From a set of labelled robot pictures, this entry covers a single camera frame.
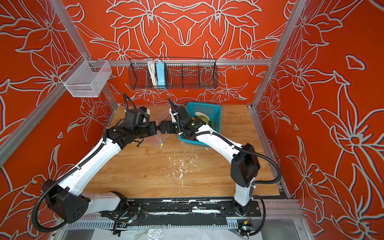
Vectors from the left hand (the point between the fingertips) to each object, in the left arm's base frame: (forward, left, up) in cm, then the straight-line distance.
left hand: (158, 125), depth 76 cm
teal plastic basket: (+30, -33, -21) cm, 49 cm away
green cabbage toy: (+22, -24, -18) cm, 37 cm away
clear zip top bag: (-5, -2, -3) cm, 6 cm away
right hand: (+1, -2, -2) cm, 3 cm away
